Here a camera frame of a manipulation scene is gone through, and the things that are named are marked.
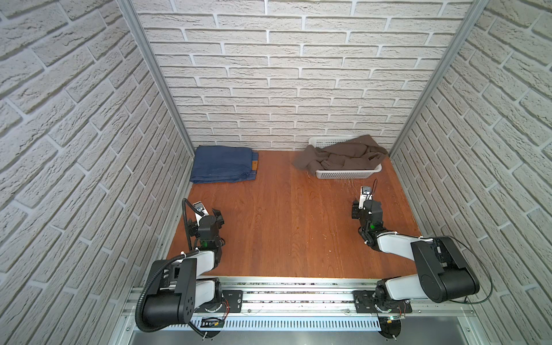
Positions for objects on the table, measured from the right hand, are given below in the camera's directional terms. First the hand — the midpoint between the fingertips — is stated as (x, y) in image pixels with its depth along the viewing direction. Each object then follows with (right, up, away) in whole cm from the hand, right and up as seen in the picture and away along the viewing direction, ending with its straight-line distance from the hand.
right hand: (361, 197), depth 92 cm
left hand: (-69, -5, -5) cm, 69 cm away
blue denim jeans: (-71, +16, +20) cm, 75 cm away
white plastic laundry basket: (-12, +29, +25) cm, 40 cm away
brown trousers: (+7, +22, +19) cm, 29 cm away
